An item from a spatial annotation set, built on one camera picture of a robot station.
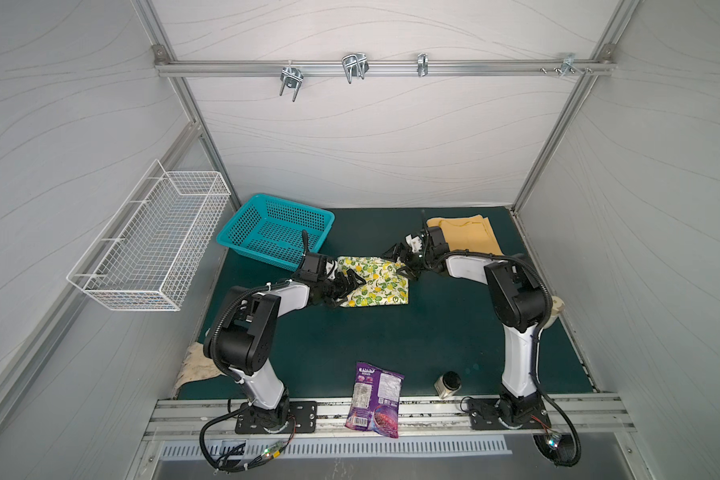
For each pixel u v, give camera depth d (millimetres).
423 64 779
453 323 966
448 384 702
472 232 1113
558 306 820
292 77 796
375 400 742
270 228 1143
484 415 734
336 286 841
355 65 765
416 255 891
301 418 734
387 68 786
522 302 547
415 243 956
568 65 764
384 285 963
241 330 487
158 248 696
